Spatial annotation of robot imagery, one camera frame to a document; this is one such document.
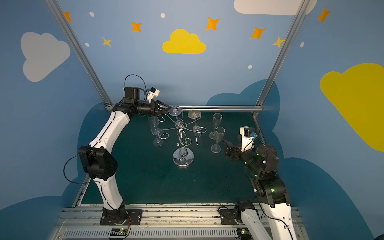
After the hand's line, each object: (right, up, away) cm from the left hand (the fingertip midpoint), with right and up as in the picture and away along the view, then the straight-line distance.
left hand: (168, 108), depth 79 cm
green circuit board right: (+39, -63, -5) cm, 74 cm away
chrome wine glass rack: (+7, -30, +17) cm, 35 cm away
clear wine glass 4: (+29, -14, +7) cm, 32 cm away
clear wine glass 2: (-12, -21, +25) cm, 35 cm away
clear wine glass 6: (+14, -3, -1) cm, 15 cm away
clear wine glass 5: (+4, -2, -1) cm, 4 cm away
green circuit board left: (-24, -63, -5) cm, 67 cm away
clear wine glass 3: (+28, -7, +17) cm, 34 cm away
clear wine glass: (-11, -7, +12) cm, 17 cm away
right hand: (+31, -14, -15) cm, 37 cm away
